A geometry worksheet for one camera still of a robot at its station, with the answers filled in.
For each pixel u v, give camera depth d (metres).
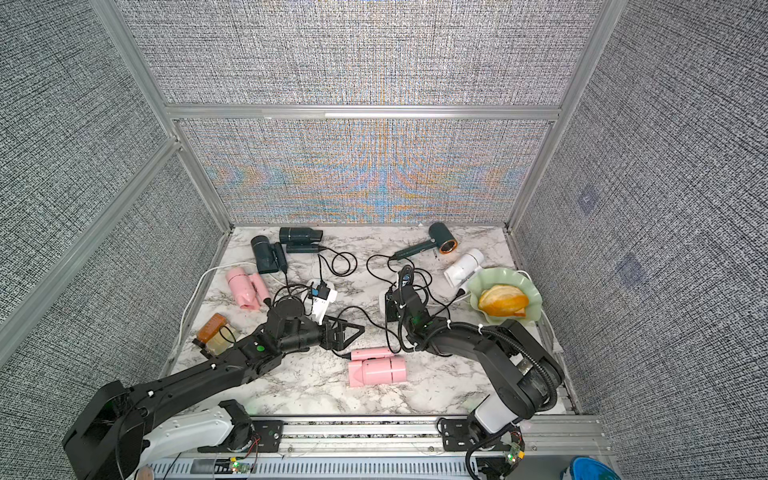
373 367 0.79
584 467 0.62
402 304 0.68
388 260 1.08
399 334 0.73
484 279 1.00
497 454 0.73
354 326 0.71
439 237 1.11
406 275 0.81
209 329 0.88
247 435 0.67
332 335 0.68
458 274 1.00
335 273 1.06
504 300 0.90
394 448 0.73
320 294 0.70
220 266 1.07
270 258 1.06
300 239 1.11
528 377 0.45
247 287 0.96
